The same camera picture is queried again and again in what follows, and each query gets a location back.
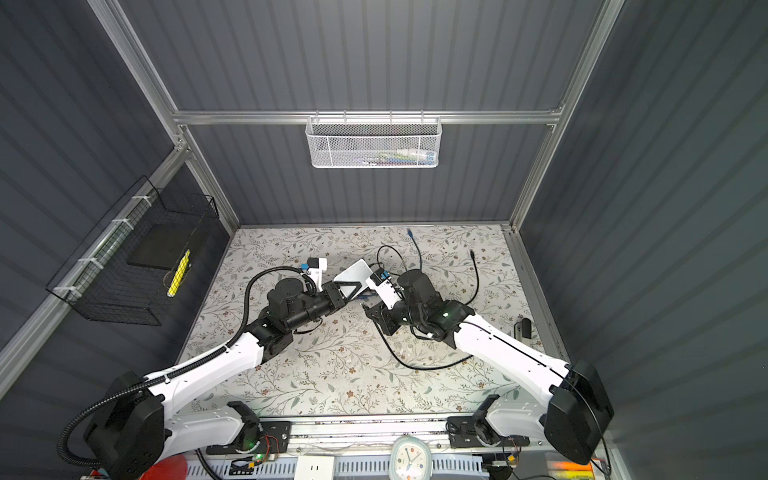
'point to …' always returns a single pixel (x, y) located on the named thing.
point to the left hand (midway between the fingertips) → (362, 286)
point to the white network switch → (359, 272)
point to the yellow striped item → (180, 270)
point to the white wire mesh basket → (373, 142)
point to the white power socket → (315, 468)
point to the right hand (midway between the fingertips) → (372, 314)
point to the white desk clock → (410, 459)
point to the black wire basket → (132, 266)
